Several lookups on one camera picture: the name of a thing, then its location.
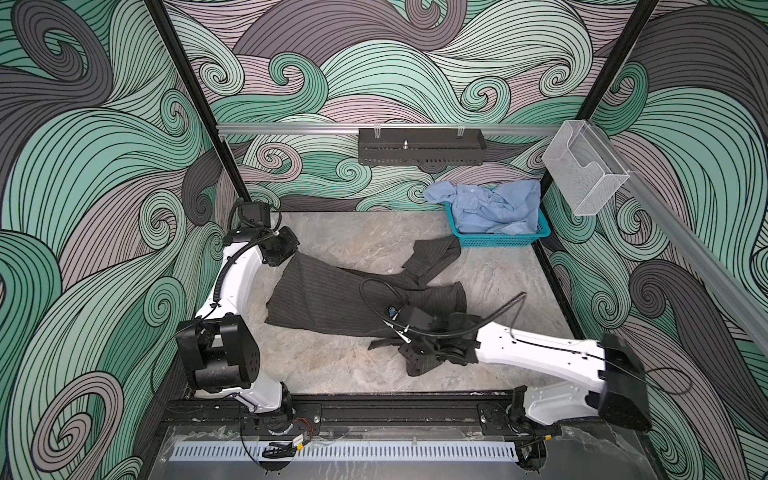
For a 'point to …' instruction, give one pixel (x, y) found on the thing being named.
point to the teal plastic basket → (493, 239)
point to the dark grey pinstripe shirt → (310, 293)
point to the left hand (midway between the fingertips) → (298, 241)
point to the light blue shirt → (507, 207)
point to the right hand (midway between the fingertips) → (404, 344)
